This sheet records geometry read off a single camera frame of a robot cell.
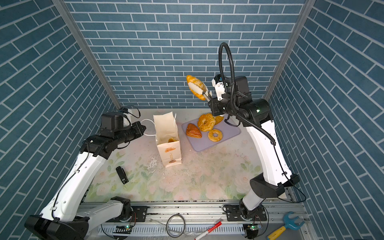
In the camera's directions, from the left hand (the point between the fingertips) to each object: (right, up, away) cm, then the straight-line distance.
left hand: (147, 126), depth 72 cm
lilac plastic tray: (+27, -13, +29) cm, 42 cm away
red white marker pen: (+33, -47, -2) cm, 58 cm away
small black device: (-20, -27, +13) cm, 36 cm away
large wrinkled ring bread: (+30, +2, +33) cm, 45 cm away
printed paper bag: (+4, -3, +22) cm, 22 cm away
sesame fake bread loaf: (+39, +4, +37) cm, 54 cm away
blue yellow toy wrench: (+69, -46, -3) cm, 83 cm away
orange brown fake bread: (+21, -4, +30) cm, 37 cm away
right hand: (+30, +12, -8) cm, 33 cm away
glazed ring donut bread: (+36, -9, +30) cm, 48 cm away
